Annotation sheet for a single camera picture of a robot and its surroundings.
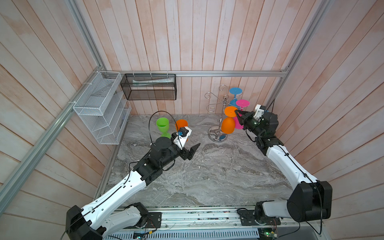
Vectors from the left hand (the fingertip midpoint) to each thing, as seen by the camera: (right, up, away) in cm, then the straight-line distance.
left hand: (192, 141), depth 68 cm
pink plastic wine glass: (+28, +20, +13) cm, 37 cm away
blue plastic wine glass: (+26, +28, +18) cm, 42 cm away
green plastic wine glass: (-19, +9, +27) cm, 34 cm away
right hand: (+22, +16, +8) cm, 28 cm away
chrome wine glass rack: (+20, +3, +39) cm, 44 cm away
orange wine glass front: (-7, +9, +27) cm, 29 cm away
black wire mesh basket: (-29, +35, +33) cm, 56 cm away
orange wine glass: (+21, +9, +15) cm, 27 cm away
